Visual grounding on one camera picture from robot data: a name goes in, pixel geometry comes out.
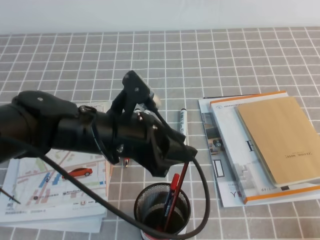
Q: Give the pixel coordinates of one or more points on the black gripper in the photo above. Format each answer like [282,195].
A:
[148,142]

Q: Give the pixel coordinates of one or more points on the dark red pencil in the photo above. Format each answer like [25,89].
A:
[176,195]

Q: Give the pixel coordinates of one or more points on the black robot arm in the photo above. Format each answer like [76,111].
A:
[47,122]

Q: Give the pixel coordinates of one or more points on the red gel pen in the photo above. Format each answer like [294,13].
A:
[126,162]

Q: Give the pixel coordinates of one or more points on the black mesh pen holder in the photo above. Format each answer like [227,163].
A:
[149,204]

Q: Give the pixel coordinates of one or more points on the black white marker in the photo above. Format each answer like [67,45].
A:
[183,122]

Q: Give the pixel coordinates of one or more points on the red capped marker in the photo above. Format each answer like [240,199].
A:
[168,202]

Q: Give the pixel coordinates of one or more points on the white photo brochure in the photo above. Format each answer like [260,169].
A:
[229,192]

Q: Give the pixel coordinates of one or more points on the red white map book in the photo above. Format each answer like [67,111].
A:
[92,170]

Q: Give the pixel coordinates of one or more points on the white exhibition booklet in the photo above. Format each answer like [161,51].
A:
[38,203]

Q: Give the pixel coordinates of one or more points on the orange edged white book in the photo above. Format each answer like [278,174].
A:
[255,186]

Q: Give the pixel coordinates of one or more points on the tan kraft notebook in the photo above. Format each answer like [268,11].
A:
[284,138]

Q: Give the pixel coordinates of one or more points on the black cable tie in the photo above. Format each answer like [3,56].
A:
[9,196]

